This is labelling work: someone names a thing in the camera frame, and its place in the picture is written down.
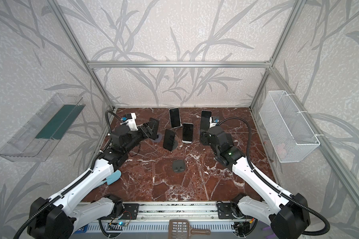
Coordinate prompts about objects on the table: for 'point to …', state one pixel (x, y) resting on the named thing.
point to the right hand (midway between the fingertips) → (207, 126)
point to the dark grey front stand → (178, 166)
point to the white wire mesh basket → (290, 136)
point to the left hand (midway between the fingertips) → (155, 119)
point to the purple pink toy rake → (272, 236)
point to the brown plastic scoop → (180, 229)
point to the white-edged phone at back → (175, 118)
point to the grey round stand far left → (159, 137)
